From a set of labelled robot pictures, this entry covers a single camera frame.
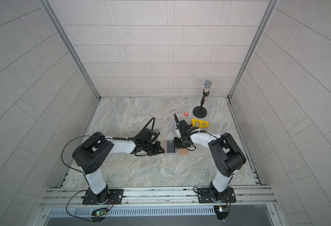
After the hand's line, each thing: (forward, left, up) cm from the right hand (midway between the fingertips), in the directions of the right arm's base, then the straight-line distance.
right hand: (175, 146), depth 90 cm
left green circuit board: (-33, +38, +5) cm, 50 cm away
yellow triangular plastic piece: (+15, -20, +2) cm, 25 cm away
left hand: (-3, +4, +1) cm, 5 cm away
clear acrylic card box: (+13, 0, +3) cm, 14 cm away
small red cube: (+25, -10, +2) cm, 27 cm away
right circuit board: (-35, -21, -1) cm, 41 cm away
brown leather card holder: (-4, -4, +2) cm, 6 cm away
